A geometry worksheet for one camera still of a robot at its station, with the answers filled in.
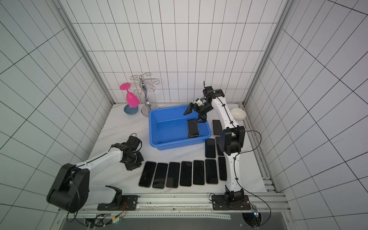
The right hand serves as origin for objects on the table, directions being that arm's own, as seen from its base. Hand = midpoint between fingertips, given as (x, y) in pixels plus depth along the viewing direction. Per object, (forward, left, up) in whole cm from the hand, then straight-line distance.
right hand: (184, 117), depth 86 cm
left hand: (-25, +26, -18) cm, 41 cm away
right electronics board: (-47, -37, -17) cm, 62 cm away
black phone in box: (+4, -5, -18) cm, 19 cm away
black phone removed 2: (-28, -2, -20) cm, 34 cm away
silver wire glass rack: (+21, +28, +8) cm, 36 cm away
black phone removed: (-29, +5, -18) cm, 35 cm away
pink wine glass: (+16, +39, -2) cm, 42 cm away
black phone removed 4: (+7, -24, -20) cm, 31 cm away
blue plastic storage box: (+4, +13, -18) cm, 22 cm away
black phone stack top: (-10, -18, -19) cm, 28 cm away
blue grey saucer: (+18, +47, -17) cm, 53 cm away
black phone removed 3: (-24, -18, -23) cm, 38 cm away
